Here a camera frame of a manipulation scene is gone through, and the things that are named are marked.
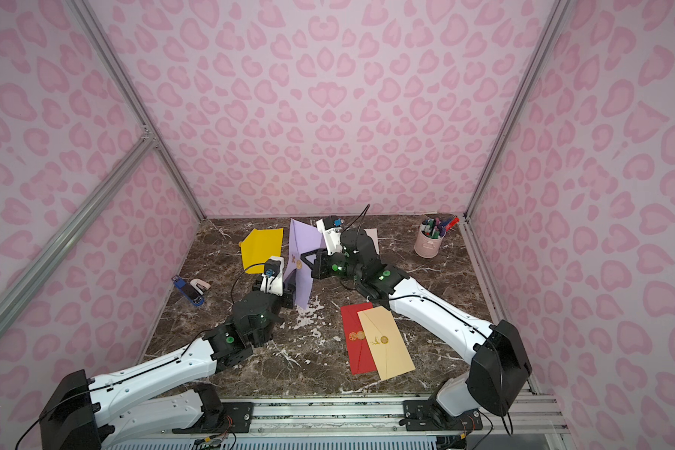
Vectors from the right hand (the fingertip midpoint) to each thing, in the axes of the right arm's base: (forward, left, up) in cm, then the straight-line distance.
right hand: (298, 260), depth 71 cm
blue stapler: (+6, +42, -27) cm, 50 cm away
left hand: (+1, +4, -4) cm, 5 cm away
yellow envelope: (+27, +25, -29) cm, 47 cm away
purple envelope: (+5, -1, +4) cm, 6 cm away
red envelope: (-15, -16, -29) cm, 36 cm away
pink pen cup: (+22, -39, -23) cm, 51 cm away
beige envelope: (-13, -24, -29) cm, 40 cm away
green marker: (+24, -42, -18) cm, 51 cm away
